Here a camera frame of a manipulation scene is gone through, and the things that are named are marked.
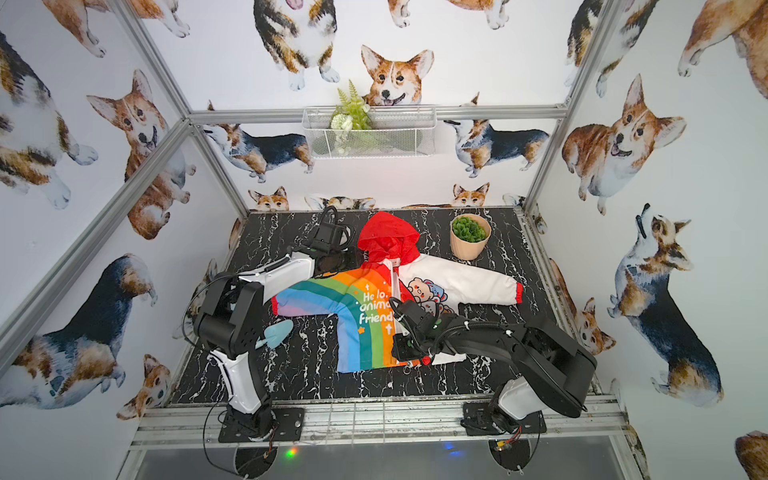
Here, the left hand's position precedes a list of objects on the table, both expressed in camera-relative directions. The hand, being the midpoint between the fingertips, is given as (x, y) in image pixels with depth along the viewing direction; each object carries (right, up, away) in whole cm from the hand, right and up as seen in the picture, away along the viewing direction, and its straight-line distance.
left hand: (366, 254), depth 97 cm
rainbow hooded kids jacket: (-6, -19, -7) cm, 21 cm away
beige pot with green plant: (+34, +6, +1) cm, 34 cm away
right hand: (+9, -26, -14) cm, 31 cm away
